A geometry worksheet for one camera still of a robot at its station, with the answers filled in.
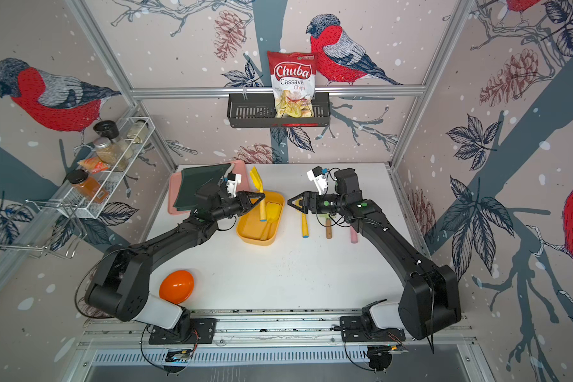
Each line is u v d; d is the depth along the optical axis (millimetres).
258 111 1068
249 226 980
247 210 761
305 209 675
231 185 789
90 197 648
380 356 697
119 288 438
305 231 951
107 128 743
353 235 946
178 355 712
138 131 856
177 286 796
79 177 619
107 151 713
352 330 732
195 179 1153
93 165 698
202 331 729
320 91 906
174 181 1150
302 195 685
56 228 664
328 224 980
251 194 796
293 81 825
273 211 996
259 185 836
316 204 669
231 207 729
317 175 708
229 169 1178
